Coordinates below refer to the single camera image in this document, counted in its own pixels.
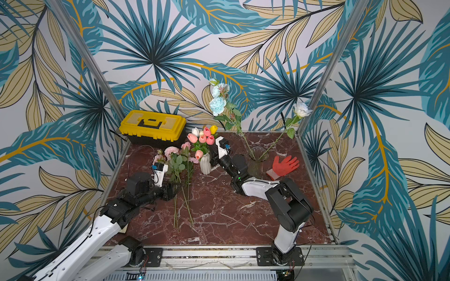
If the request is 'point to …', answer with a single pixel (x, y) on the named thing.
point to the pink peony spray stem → (176, 164)
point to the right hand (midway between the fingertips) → (209, 142)
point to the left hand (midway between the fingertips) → (177, 187)
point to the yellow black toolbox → (153, 129)
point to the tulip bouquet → (201, 139)
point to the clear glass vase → (257, 168)
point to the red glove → (280, 169)
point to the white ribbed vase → (205, 164)
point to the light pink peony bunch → (159, 158)
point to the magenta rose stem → (186, 146)
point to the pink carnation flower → (194, 160)
